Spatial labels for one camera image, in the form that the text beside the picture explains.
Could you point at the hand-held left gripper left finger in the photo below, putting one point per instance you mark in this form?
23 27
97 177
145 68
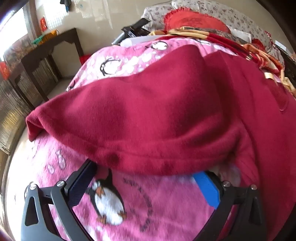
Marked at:
81 185

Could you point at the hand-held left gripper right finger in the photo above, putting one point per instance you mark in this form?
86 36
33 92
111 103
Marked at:
205 190

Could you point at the maroon fleece garment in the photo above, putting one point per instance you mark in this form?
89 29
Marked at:
150 115

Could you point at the pink penguin print blanket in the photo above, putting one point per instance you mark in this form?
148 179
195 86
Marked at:
150 208

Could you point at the red bin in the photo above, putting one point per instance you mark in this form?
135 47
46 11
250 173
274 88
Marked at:
82 61

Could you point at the red and gold patterned blanket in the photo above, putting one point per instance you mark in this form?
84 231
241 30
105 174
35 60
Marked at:
254 53

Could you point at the dark carved wooden headboard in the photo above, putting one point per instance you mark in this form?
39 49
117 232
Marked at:
289 67

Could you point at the dark wooden side table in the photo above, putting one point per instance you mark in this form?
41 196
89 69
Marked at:
64 37

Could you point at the yellow and green items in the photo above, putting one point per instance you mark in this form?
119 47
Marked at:
46 36

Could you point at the white paper sheet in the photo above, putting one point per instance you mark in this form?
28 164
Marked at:
134 41
241 34

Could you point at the black tripod device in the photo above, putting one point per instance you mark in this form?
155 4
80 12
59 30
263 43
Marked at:
134 29

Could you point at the red fringed cushion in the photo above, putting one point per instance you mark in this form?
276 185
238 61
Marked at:
192 19

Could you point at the dark hanging item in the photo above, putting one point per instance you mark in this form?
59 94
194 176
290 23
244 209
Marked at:
66 4

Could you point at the red wall sticker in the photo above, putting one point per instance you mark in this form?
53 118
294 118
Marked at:
43 24

